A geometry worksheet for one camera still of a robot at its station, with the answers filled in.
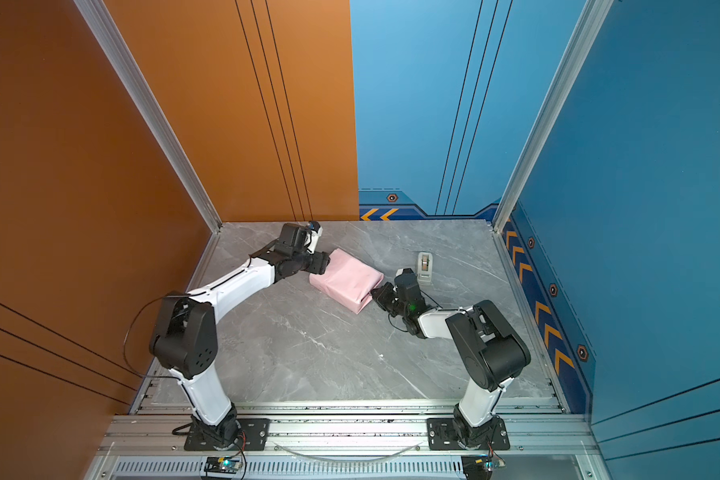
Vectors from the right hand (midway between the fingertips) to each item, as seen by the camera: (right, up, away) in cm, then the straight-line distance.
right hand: (367, 291), depth 93 cm
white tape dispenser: (+20, +7, +9) cm, 23 cm away
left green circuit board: (-34, -39, -22) cm, 56 cm away
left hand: (-14, +12, +1) cm, 19 cm away
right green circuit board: (+26, -39, -23) cm, 52 cm away
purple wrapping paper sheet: (-6, +3, +1) cm, 7 cm away
